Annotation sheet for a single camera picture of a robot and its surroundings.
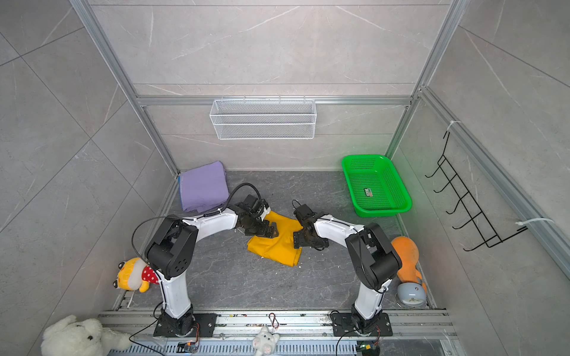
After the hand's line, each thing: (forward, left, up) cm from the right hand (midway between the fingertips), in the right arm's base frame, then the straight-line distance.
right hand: (309, 243), depth 94 cm
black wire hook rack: (-9, -48, +30) cm, 58 cm away
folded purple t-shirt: (+28, +51, +6) cm, 59 cm away
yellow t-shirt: (-3, +12, +3) cm, 13 cm away
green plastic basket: (+32, -37, -1) cm, 49 cm away
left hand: (+5, +16, +3) cm, 17 cm away
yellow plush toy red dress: (-14, +65, +7) cm, 67 cm away
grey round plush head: (-23, -32, +7) cm, 40 cm away
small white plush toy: (-35, +17, +5) cm, 39 cm away
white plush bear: (-35, +62, +20) cm, 74 cm away
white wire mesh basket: (+48, +27, +31) cm, 63 cm away
